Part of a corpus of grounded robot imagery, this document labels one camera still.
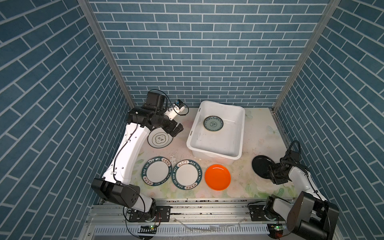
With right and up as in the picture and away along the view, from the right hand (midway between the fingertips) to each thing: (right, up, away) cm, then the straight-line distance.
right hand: (268, 169), depth 86 cm
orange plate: (-30, -4, -1) cm, 30 cm away
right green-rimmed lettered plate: (-48, -4, +3) cm, 48 cm away
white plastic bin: (-25, +11, +13) cm, 30 cm away
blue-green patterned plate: (-30, +27, +25) cm, 47 cm away
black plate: (-3, +2, +1) cm, 3 cm away
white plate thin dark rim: (-68, +17, +16) cm, 72 cm away
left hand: (-52, +28, -13) cm, 61 cm away
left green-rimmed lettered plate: (-66, -1, +1) cm, 66 cm away
